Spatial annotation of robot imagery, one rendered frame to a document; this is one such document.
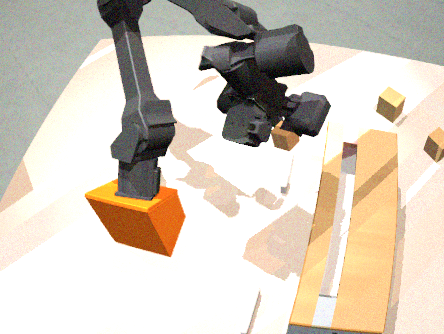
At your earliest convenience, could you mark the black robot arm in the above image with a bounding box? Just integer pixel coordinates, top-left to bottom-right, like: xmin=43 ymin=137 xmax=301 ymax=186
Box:
xmin=96 ymin=0 xmax=315 ymax=201

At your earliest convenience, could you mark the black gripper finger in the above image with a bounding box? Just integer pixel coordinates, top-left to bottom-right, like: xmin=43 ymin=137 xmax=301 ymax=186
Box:
xmin=267 ymin=115 xmax=283 ymax=128
xmin=280 ymin=119 xmax=303 ymax=137

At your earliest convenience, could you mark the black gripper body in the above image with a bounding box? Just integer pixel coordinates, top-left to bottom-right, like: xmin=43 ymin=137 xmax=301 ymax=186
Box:
xmin=217 ymin=74 xmax=331 ymax=137

